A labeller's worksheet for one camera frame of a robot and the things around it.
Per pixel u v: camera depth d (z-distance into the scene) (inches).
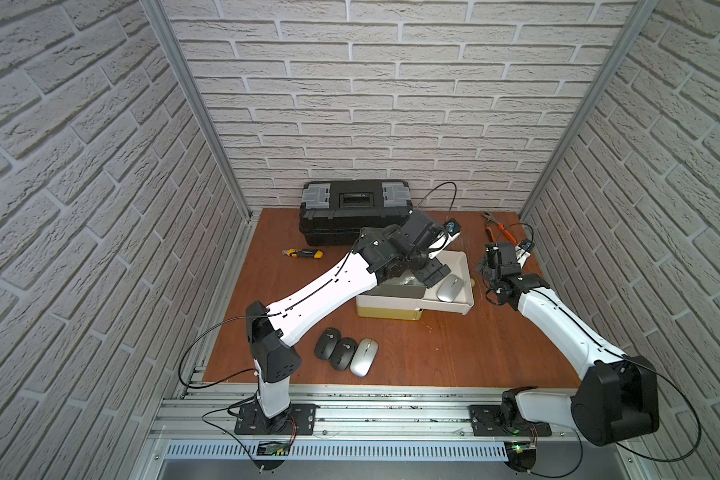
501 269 25.3
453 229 23.6
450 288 35.3
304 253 41.8
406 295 31.8
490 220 46.5
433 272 24.7
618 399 15.7
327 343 33.6
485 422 29.2
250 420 28.5
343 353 32.7
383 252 19.2
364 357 32.7
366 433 28.6
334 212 38.4
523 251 28.4
